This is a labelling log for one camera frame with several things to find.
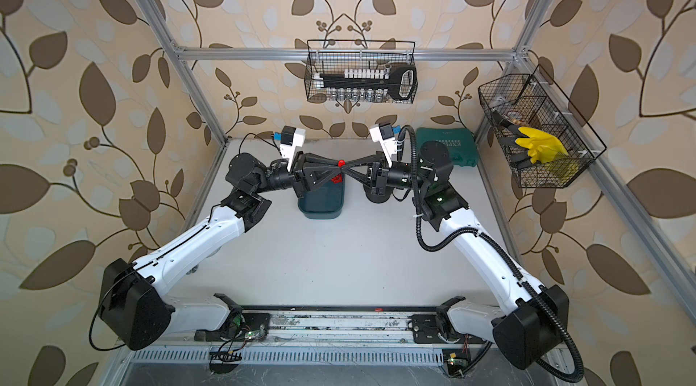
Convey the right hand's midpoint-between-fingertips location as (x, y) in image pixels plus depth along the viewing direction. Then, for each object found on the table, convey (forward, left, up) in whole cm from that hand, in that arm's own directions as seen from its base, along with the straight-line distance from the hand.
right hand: (342, 169), depth 60 cm
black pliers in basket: (+15, -46, -6) cm, 48 cm away
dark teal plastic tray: (+15, +9, -36) cm, 40 cm away
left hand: (-1, +2, +2) cm, 3 cm away
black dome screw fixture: (+6, -9, -19) cm, 22 cm away
